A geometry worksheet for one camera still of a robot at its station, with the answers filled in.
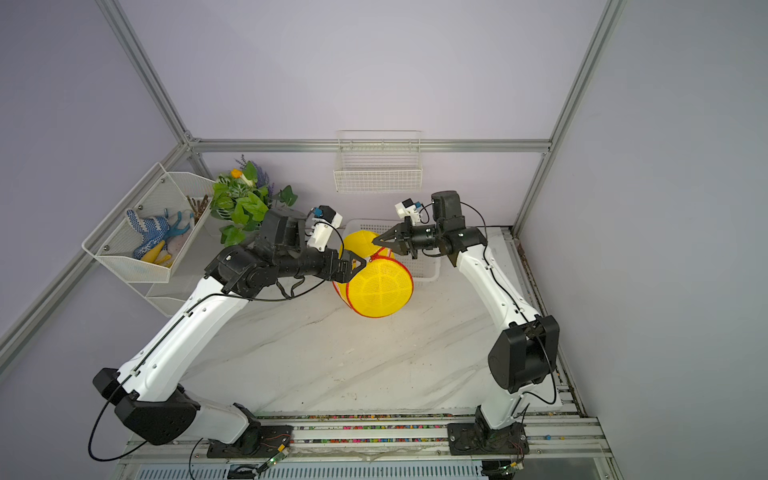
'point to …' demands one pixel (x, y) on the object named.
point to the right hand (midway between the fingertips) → (377, 246)
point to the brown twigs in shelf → (198, 207)
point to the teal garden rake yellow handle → (152, 255)
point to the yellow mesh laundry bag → (380, 288)
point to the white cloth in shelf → (174, 241)
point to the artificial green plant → (240, 198)
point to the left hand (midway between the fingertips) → (351, 259)
